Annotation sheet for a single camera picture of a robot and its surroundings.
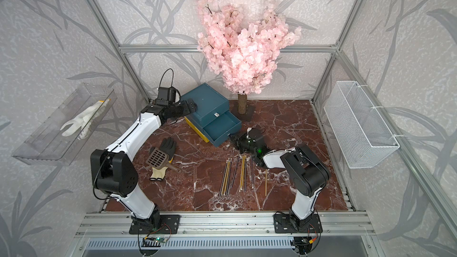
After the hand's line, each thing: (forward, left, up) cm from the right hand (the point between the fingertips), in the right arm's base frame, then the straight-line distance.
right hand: (227, 135), depth 88 cm
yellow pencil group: (-15, -7, -12) cm, 21 cm away
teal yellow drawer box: (+8, +8, +3) cm, 11 cm away
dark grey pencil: (-13, -4, -12) cm, 18 cm away
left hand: (+11, +18, +9) cm, 23 cm away
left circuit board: (-42, +26, -12) cm, 51 cm away
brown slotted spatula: (-9, +35, -8) cm, 37 cm away
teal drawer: (+3, +5, +1) cm, 5 cm away
